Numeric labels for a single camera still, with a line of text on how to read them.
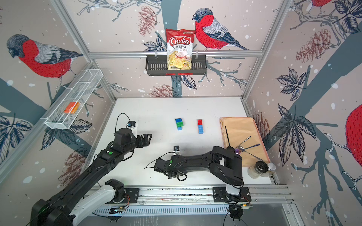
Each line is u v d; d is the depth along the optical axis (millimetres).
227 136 959
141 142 713
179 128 1007
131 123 710
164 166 630
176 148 745
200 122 1007
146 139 729
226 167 444
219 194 731
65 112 708
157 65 947
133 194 733
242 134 981
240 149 903
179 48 854
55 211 390
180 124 1003
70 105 722
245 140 947
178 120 1012
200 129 981
